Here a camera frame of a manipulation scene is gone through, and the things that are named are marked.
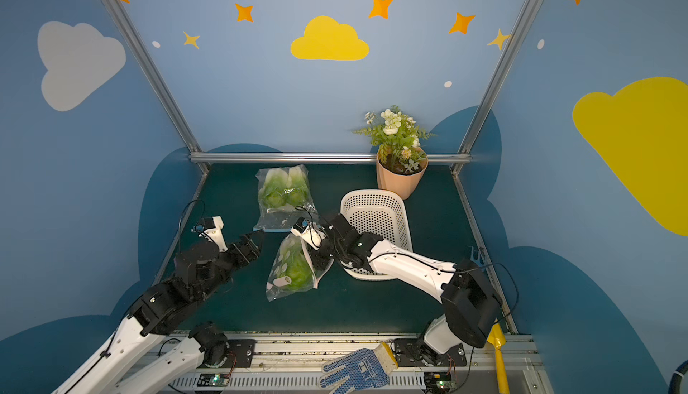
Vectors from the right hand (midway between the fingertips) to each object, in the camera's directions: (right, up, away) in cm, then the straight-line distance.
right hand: (307, 247), depth 79 cm
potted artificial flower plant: (+33, +28, +25) cm, 50 cm away
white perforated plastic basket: (+25, +9, +28) cm, 39 cm away
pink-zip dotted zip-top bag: (-8, -9, -5) cm, 13 cm away
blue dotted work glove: (+17, -32, -7) cm, 37 cm away
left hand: (-10, +5, -9) cm, 15 cm away
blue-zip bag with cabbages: (-13, +15, +23) cm, 30 cm away
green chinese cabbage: (-3, -4, -6) cm, 7 cm away
